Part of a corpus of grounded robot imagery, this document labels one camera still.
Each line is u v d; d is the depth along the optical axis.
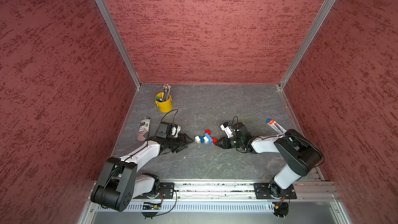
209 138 0.90
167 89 0.97
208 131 0.93
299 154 0.47
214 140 0.89
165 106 1.01
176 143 0.76
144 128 0.92
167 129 0.71
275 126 0.97
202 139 0.90
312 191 0.76
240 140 0.74
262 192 0.74
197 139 0.90
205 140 0.89
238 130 0.73
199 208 0.77
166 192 0.75
